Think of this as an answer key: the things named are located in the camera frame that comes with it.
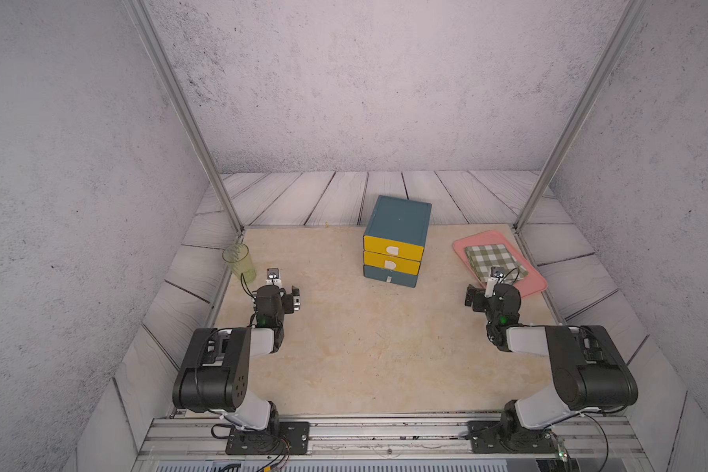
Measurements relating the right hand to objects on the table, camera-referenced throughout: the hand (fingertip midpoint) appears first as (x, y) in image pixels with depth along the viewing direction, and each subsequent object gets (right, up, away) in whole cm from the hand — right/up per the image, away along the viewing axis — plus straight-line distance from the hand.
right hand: (489, 285), depth 94 cm
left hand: (-66, -1, +1) cm, 66 cm away
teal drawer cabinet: (-28, +21, 0) cm, 35 cm away
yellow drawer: (-31, +12, -5) cm, 33 cm away
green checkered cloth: (+5, +8, +15) cm, 18 cm away
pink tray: (+21, -1, +12) cm, 24 cm away
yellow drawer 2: (-31, +7, 0) cm, 32 cm away
